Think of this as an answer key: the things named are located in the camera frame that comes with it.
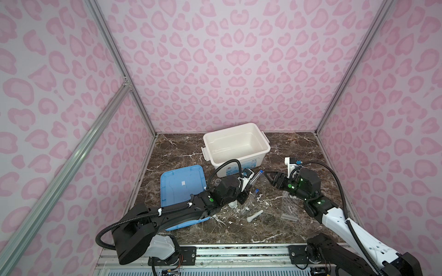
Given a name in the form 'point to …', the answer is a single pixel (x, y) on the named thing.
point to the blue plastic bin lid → (177, 186)
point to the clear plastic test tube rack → (290, 206)
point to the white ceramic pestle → (249, 219)
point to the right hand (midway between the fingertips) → (267, 173)
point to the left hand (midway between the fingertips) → (251, 182)
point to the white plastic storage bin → (246, 142)
